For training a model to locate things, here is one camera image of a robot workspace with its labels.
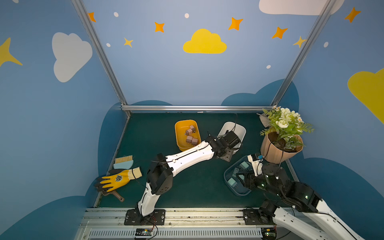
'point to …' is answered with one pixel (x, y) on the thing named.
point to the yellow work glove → (116, 178)
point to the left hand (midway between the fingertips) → (225, 150)
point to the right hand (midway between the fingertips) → (242, 171)
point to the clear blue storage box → (241, 190)
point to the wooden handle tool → (112, 191)
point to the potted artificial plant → (282, 134)
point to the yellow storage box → (181, 126)
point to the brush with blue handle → (125, 162)
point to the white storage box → (238, 130)
